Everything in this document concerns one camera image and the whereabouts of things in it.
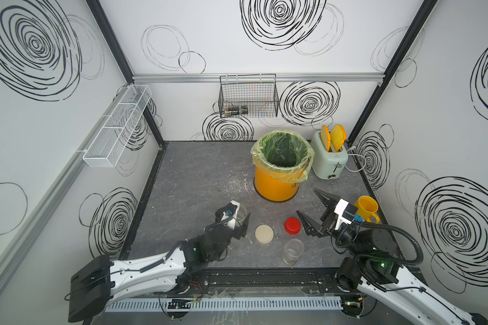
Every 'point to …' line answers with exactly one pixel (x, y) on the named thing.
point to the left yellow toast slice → (326, 137)
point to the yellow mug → (367, 206)
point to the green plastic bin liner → (285, 154)
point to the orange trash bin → (273, 187)
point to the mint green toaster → (327, 165)
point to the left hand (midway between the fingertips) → (240, 210)
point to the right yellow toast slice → (338, 135)
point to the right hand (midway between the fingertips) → (309, 203)
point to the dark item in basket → (236, 112)
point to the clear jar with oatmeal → (293, 250)
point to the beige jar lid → (263, 233)
